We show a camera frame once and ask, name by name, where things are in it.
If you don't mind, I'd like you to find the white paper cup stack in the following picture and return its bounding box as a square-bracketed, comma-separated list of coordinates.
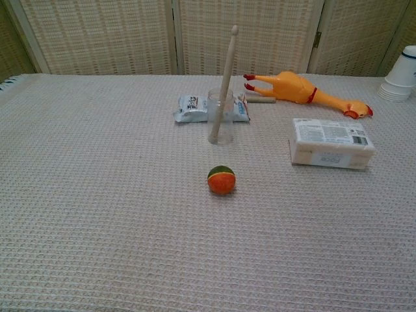
[377, 45, 416, 103]

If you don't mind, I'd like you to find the wooden drumstick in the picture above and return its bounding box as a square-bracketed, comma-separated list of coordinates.
[246, 95, 276, 105]
[209, 25, 240, 143]

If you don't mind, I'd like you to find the woven folding screen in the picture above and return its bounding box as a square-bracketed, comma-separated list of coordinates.
[0, 0, 416, 78]

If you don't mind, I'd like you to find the orange green ball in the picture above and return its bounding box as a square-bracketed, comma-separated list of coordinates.
[207, 164, 237, 196]

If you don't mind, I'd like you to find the white snack packet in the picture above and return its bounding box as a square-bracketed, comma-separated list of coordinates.
[172, 93, 252, 124]

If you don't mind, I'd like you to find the white tissue pack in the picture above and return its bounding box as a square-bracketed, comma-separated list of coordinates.
[288, 117, 377, 170]

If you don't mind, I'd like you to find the yellow rubber chicken toy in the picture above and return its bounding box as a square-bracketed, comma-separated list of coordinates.
[243, 70, 374, 120]

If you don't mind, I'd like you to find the clear glass jar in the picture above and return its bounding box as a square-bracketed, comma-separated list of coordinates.
[207, 88, 235, 146]

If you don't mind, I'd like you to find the beige woven tablecloth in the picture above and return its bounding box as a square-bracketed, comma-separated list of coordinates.
[0, 73, 416, 312]

